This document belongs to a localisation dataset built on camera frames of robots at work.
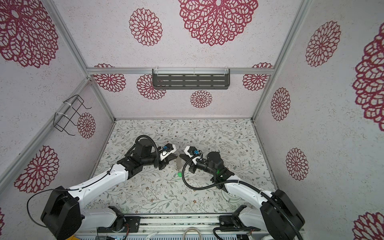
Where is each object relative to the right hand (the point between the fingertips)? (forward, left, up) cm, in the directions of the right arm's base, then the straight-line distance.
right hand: (181, 152), depth 74 cm
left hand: (+1, +4, -6) cm, 8 cm away
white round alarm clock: (-15, -26, -21) cm, 36 cm away
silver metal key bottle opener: (-1, +1, -8) cm, 8 cm away
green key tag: (-2, +2, -20) cm, 20 cm away
